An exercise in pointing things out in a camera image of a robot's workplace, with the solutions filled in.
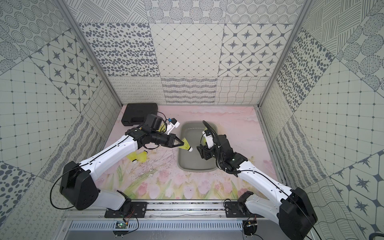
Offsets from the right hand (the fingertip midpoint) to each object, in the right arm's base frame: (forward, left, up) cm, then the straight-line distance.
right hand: (203, 146), depth 81 cm
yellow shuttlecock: (-2, +9, +3) cm, 10 cm away
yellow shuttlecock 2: (+12, -1, -13) cm, 18 cm away
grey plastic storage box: (+20, +9, -14) cm, 26 cm away
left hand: (-4, +9, +7) cm, 12 cm away
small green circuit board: (-35, +40, -15) cm, 56 cm away
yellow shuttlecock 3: (-1, +38, -11) cm, 40 cm away
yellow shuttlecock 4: (-1, +19, +18) cm, 27 cm away
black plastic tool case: (+33, +51, -9) cm, 62 cm away
